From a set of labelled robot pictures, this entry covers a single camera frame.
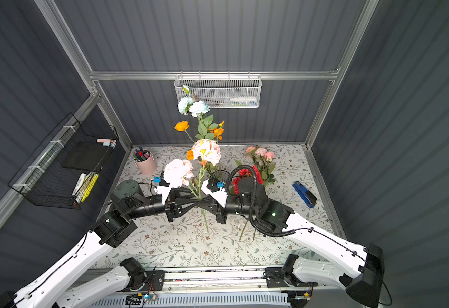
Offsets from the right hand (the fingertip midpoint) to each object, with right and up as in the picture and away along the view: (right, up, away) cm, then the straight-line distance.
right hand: (201, 202), depth 60 cm
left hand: (-1, +2, -3) cm, 4 cm away
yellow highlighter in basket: (-42, +7, +12) cm, 44 cm away
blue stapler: (+47, -3, +35) cm, 59 cm away
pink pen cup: (-35, +14, +39) cm, 54 cm away
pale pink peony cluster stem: (+26, +18, +43) cm, 53 cm away
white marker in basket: (-46, +5, +9) cm, 48 cm away
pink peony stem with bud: (+22, +20, +51) cm, 59 cm away
